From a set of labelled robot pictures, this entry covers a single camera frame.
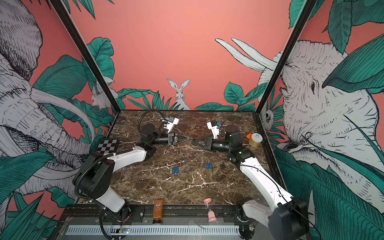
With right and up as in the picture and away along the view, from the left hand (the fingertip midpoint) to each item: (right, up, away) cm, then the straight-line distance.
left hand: (189, 139), depth 71 cm
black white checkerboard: (-55, -7, +25) cm, 61 cm away
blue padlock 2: (+12, -18, +20) cm, 29 cm away
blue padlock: (-9, -20, +17) cm, 28 cm away
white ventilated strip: (-37, -45, +2) cm, 59 cm away
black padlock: (+20, -18, +22) cm, 35 cm away
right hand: (+3, -1, -2) cm, 3 cm away
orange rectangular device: (-15, -35, +1) cm, 39 cm away
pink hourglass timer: (+11, -38, +1) cm, 40 cm away
